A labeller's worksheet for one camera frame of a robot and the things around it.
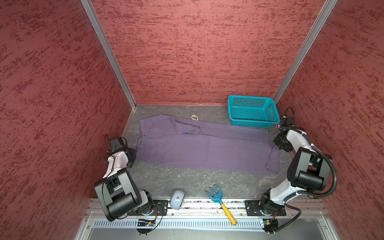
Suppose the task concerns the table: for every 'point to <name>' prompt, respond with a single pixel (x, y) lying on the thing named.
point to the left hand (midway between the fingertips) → (136, 158)
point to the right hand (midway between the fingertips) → (281, 147)
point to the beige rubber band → (194, 116)
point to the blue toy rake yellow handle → (217, 197)
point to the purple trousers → (163, 139)
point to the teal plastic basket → (259, 111)
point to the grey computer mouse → (176, 199)
